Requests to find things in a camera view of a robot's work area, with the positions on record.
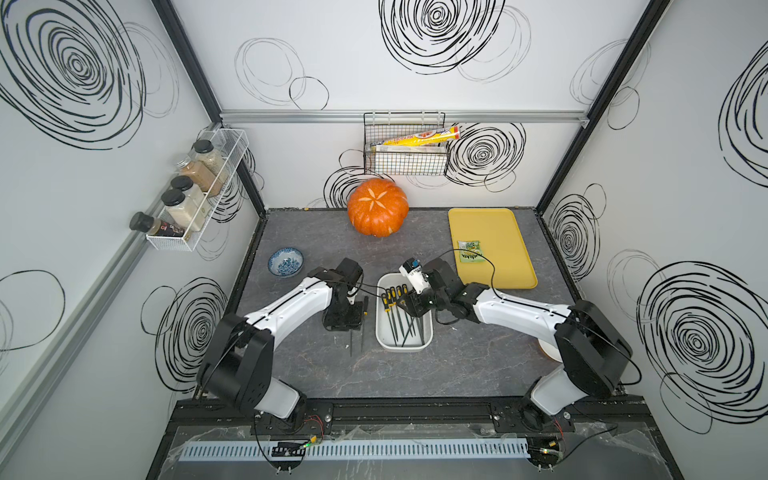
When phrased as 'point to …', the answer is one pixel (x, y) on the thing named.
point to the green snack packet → (470, 251)
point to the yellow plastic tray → (507, 263)
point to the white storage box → (397, 330)
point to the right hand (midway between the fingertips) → (402, 300)
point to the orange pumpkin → (377, 207)
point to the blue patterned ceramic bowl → (285, 262)
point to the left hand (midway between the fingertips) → (355, 327)
